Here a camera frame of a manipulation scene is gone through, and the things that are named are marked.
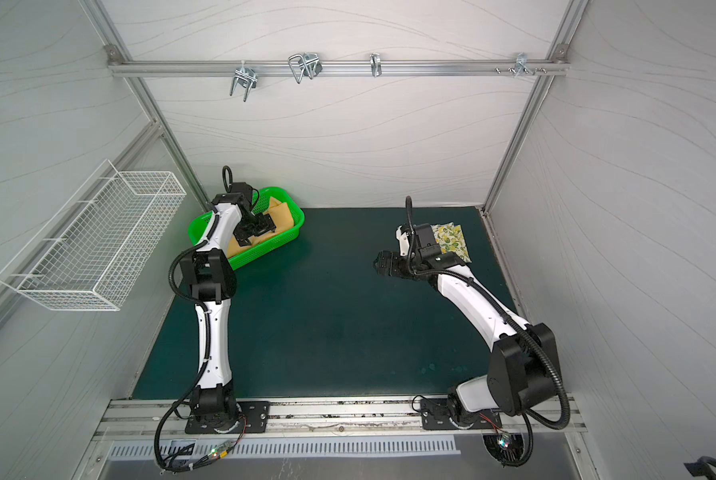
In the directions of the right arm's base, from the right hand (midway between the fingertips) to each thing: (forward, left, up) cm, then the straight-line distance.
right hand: (393, 257), depth 85 cm
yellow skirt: (+23, +41, -10) cm, 48 cm away
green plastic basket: (+16, +43, +6) cm, 46 cm away
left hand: (+18, +44, -9) cm, 48 cm away
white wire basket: (-13, +71, +16) cm, 74 cm away
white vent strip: (-45, +29, -16) cm, 56 cm away
